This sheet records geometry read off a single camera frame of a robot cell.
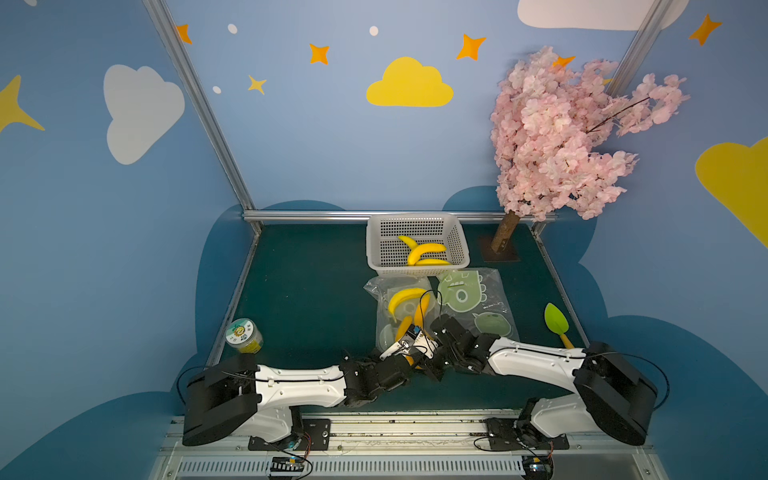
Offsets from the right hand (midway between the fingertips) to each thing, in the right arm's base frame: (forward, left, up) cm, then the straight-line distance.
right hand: (417, 362), depth 84 cm
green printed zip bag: (+23, -20, -1) cm, 30 cm away
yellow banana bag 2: (+41, -1, +2) cm, 41 cm away
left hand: (+1, +7, +3) cm, 7 cm away
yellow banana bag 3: (+36, -5, 0) cm, 37 cm away
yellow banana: (+47, +3, -1) cm, 47 cm away
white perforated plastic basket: (+36, +10, +4) cm, 38 cm away
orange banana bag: (+17, -1, -1) cm, 17 cm away
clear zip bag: (+20, +4, -2) cm, 21 cm away
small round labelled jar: (+2, +49, +7) cm, 50 cm away
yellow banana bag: (+21, +5, +2) cm, 21 cm away
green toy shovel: (+17, -46, -4) cm, 49 cm away
